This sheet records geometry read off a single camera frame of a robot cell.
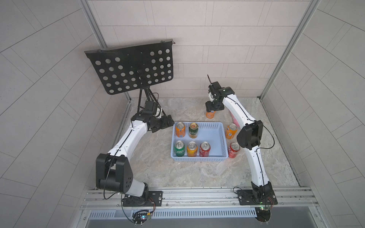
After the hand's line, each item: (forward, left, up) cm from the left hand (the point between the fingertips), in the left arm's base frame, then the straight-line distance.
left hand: (170, 122), depth 85 cm
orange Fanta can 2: (-3, -37, -4) cm, 37 cm away
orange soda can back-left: (-2, -6, -4) cm, 8 cm away
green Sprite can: (-15, -6, -4) cm, 16 cm away
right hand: (+14, -26, -3) cm, 30 cm away
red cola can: (-14, -20, -4) cm, 25 cm away
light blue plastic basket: (+2, -28, -13) cm, 31 cm away
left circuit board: (-45, +11, -13) cm, 48 cm away
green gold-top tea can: (-3, -14, -4) cm, 15 cm away
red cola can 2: (-15, -36, -4) cm, 40 cm away
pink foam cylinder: (-12, -32, +18) cm, 38 cm away
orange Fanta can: (+9, -25, -4) cm, 27 cm away
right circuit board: (-44, -48, -16) cm, 67 cm away
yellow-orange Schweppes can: (-15, -13, -5) cm, 20 cm away
